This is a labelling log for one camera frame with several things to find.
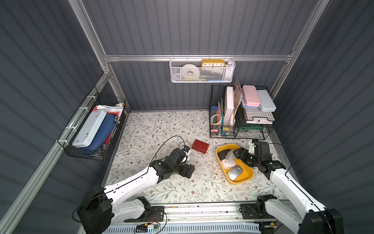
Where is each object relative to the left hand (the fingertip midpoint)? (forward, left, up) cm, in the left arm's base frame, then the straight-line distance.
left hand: (187, 165), depth 80 cm
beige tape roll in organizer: (+34, -19, -4) cm, 39 cm away
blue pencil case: (+8, +39, +22) cm, 45 cm away
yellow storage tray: (-1, -36, -9) cm, 37 cm away
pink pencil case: (+42, -42, +15) cm, 61 cm away
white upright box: (+31, -26, +15) cm, 43 cm away
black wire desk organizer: (+32, -35, +10) cm, 49 cm away
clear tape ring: (+22, +2, -9) cm, 24 cm away
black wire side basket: (+27, +50, +24) cm, 62 cm away
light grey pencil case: (+38, -53, +12) cm, 67 cm away
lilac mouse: (+9, 0, -9) cm, 13 cm away
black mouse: (+10, -22, -6) cm, 25 cm away
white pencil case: (+5, +44, +25) cm, 51 cm away
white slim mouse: (+4, -25, -7) cm, 26 cm away
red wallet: (+17, -8, -7) cm, 20 cm away
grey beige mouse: (+7, -25, -2) cm, 27 cm away
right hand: (+5, -31, -1) cm, 31 cm away
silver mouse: (-1, -28, -8) cm, 30 cm away
